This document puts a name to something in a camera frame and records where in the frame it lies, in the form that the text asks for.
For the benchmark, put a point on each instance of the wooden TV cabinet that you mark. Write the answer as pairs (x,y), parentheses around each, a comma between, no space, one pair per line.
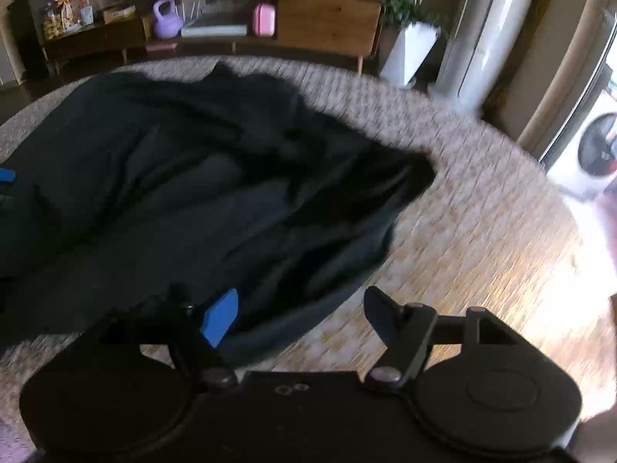
(328,19)

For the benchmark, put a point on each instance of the small yellow box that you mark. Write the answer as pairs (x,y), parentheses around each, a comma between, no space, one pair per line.
(118,13)

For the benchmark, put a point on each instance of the washing machine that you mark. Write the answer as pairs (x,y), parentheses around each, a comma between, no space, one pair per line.
(593,149)

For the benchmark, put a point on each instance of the dark tall cabinet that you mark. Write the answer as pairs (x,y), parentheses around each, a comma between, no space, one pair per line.
(24,38)

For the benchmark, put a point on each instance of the plant in white pot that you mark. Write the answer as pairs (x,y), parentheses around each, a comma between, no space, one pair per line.
(409,53)

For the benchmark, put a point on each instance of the snack bag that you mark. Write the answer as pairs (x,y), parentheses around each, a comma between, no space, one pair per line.
(74,7)

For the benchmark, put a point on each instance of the purple kettlebell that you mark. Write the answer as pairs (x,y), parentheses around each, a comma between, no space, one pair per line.
(166,26)

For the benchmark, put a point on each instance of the black t-shirt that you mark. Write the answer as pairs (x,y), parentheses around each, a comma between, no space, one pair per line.
(193,178)

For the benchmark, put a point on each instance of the white standing air conditioner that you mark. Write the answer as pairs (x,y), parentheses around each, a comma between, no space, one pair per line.
(487,33)

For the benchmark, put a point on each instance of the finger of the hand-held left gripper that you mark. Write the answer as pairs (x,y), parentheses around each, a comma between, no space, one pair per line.
(6,176)

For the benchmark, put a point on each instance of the beige curtain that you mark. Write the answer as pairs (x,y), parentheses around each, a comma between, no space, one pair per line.
(544,82)

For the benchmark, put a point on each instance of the pink flat box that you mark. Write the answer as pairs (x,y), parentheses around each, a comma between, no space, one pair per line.
(161,47)

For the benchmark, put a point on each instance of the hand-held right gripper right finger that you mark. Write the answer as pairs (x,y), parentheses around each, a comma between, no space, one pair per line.
(383,316)

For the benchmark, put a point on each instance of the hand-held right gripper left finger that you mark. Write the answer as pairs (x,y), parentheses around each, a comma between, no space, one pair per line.
(219,318)

